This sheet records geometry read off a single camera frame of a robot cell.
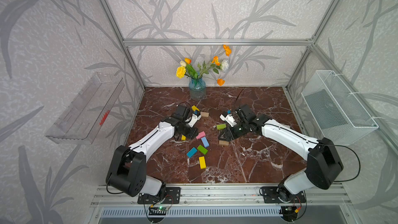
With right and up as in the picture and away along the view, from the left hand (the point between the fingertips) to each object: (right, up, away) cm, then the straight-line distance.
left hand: (194, 131), depth 87 cm
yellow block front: (+5, -17, -3) cm, 18 cm away
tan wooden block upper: (+5, +8, +18) cm, 20 cm away
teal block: (+18, +12, -11) cm, 24 cm away
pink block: (+3, -4, +7) cm, 9 cm away
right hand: (+15, -1, -7) cm, 16 cm away
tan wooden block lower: (+17, -8, +4) cm, 19 cm away
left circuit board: (-15, -34, -15) cm, 40 cm away
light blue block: (+6, -8, +4) cm, 11 cm away
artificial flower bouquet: (-7, +38, +12) cm, 40 cm away
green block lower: (+4, -11, +2) cm, 12 cm away
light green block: (+16, +1, +11) cm, 20 cm away
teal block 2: (-1, -12, +1) cm, 12 cm away
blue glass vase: (0, +25, +18) cm, 31 cm away
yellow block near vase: (-2, +12, +21) cm, 24 cm away
